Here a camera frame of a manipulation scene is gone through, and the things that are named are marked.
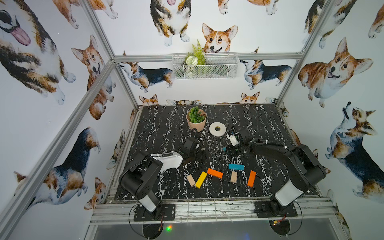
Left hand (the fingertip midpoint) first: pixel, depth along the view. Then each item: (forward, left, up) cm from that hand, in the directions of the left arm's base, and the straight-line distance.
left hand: (204, 151), depth 93 cm
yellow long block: (-17, +3, -2) cm, 17 cm away
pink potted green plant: (+18, +5, +11) cm, 21 cm away
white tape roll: (+19, -10, -3) cm, 22 cm away
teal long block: (-9, -19, -3) cm, 21 cm away
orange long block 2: (-16, -26, -1) cm, 31 cm away
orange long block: (-13, -6, -2) cm, 14 cm away
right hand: (+1, -15, +1) cm, 15 cm away
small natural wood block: (-16, +8, -2) cm, 18 cm away
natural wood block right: (-15, -17, -2) cm, 22 cm away
